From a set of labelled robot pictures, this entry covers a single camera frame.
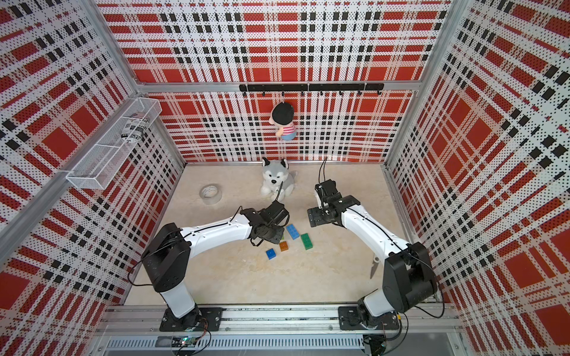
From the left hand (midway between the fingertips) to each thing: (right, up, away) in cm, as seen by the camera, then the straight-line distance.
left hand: (277, 233), depth 88 cm
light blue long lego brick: (+6, 0, +5) cm, 8 cm away
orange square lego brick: (+2, -5, +1) cm, 6 cm away
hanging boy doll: (+2, +49, +5) cm, 50 cm away
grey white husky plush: (-2, +25, +4) cm, 26 cm away
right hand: (+19, +8, -2) cm, 20 cm away
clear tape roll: (-35, +15, +19) cm, 43 cm away
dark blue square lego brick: (-3, -8, 0) cm, 9 cm away
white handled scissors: (+39, -11, -2) cm, 41 cm away
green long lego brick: (+12, -4, +3) cm, 13 cm away
